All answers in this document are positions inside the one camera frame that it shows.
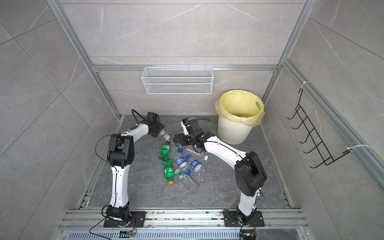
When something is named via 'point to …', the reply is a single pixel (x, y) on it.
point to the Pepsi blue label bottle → (195, 165)
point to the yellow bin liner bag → (241, 106)
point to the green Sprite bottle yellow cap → (169, 171)
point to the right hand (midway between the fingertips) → (180, 137)
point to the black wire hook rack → (321, 148)
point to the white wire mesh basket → (177, 80)
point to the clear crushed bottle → (191, 151)
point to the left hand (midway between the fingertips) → (161, 124)
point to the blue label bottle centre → (181, 162)
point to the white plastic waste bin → (232, 133)
